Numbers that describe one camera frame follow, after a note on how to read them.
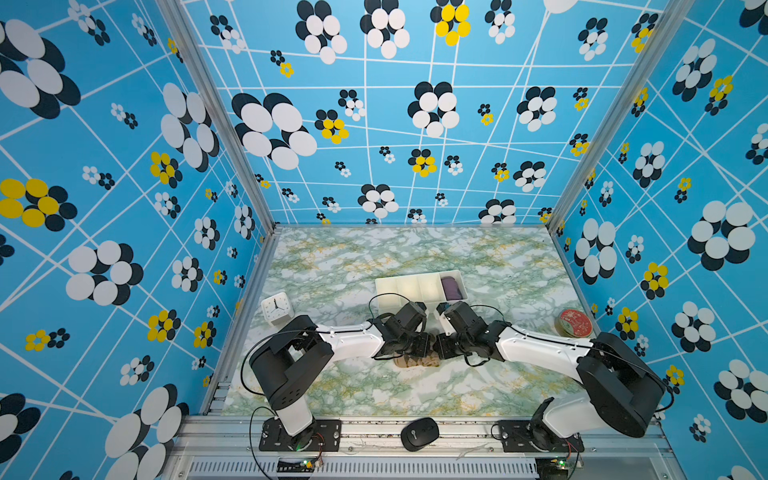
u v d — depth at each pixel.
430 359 0.84
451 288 0.96
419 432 0.73
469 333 0.69
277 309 0.94
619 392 0.43
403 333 0.69
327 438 0.74
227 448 0.74
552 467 0.71
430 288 1.02
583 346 0.48
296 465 0.71
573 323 0.89
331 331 0.51
